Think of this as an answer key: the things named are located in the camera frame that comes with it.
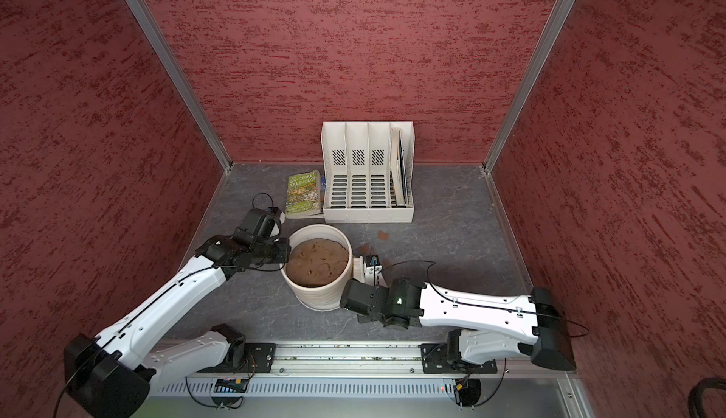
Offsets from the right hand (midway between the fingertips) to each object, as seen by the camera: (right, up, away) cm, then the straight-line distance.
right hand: (368, 310), depth 72 cm
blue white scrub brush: (-3, +10, +5) cm, 11 cm away
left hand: (-24, +13, +7) cm, 28 cm away
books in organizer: (+10, +40, +18) cm, 45 cm away
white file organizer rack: (0, +39, +46) cm, 60 cm away
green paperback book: (-25, +29, +33) cm, 51 cm away
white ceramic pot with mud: (-14, +10, +8) cm, 19 cm away
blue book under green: (-18, +31, +35) cm, 50 cm away
